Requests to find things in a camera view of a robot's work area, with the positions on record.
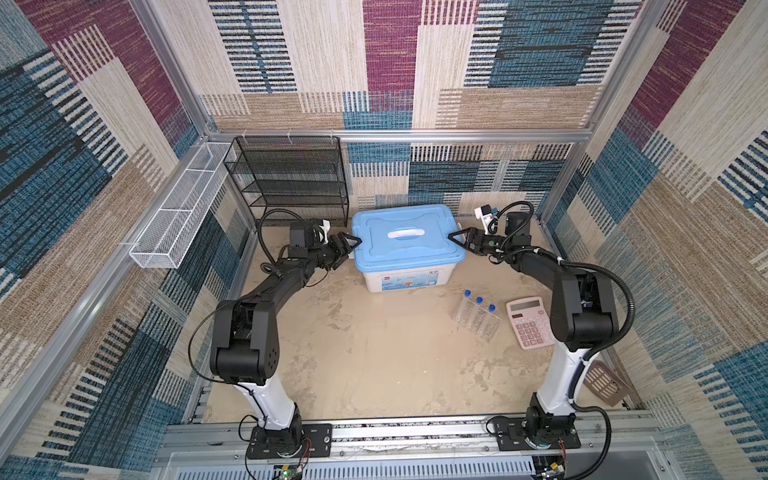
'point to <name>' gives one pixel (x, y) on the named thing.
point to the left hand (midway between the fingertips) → (358, 241)
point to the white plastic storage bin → (409, 280)
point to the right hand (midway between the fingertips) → (453, 240)
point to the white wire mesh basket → (168, 239)
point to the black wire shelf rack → (293, 178)
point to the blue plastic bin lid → (405, 238)
